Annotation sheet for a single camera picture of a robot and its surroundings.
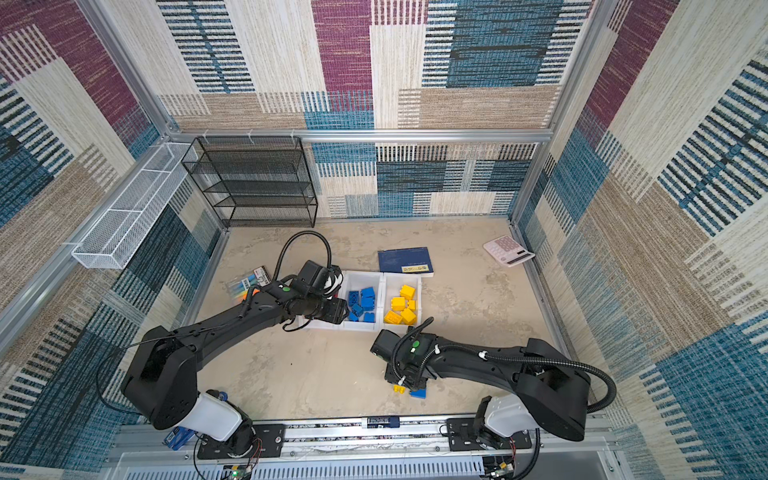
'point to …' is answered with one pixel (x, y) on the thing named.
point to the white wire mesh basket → (111, 240)
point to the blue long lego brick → (353, 297)
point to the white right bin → (390, 287)
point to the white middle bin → (357, 280)
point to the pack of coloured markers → (238, 288)
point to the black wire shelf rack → (256, 181)
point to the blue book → (408, 260)
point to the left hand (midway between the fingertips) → (341, 306)
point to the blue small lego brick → (369, 317)
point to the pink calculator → (508, 251)
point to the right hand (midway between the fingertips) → (399, 382)
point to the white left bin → (319, 324)
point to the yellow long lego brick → (392, 317)
